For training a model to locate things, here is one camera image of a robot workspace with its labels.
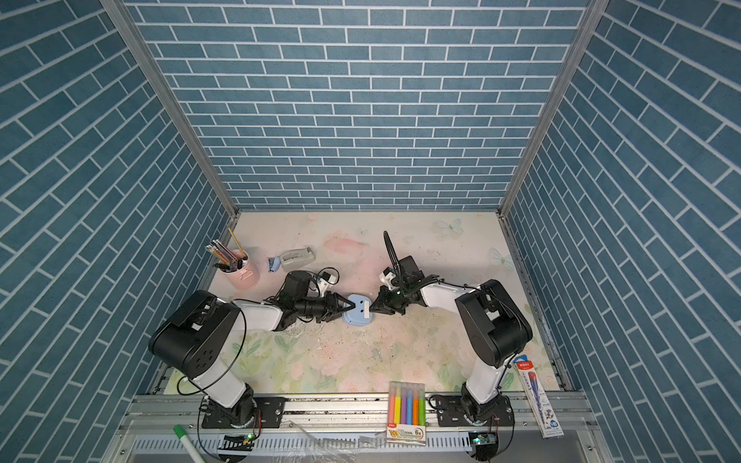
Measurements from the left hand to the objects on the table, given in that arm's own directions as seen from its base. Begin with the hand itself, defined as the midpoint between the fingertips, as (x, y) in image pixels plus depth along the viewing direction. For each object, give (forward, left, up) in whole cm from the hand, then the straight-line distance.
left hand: (356, 312), depth 86 cm
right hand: (+2, -4, -1) cm, 5 cm away
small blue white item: (+20, +31, -4) cm, 37 cm away
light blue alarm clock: (0, -1, -1) cm, 1 cm away
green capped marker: (-30, +41, -5) cm, 51 cm away
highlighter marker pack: (-26, -14, -4) cm, 30 cm away
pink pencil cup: (+12, +38, +3) cm, 40 cm away
